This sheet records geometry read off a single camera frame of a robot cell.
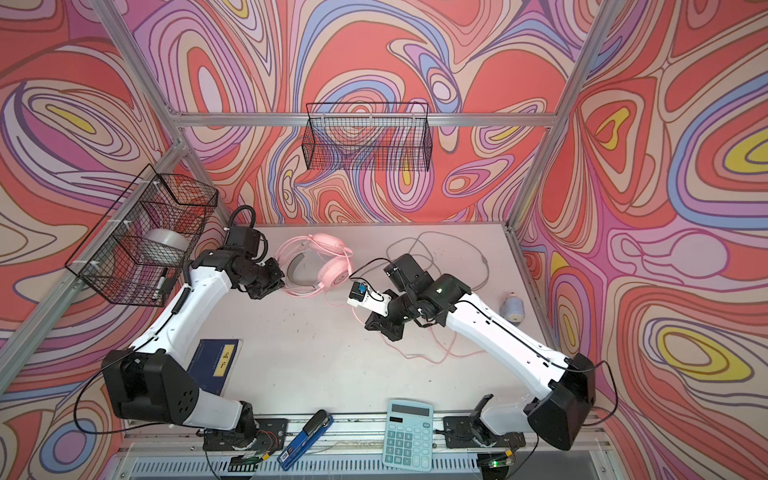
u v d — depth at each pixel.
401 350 0.76
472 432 0.65
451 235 1.17
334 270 0.75
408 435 0.72
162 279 0.73
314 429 0.71
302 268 1.07
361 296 0.60
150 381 0.41
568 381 0.40
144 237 0.69
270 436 0.72
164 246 0.70
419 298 0.53
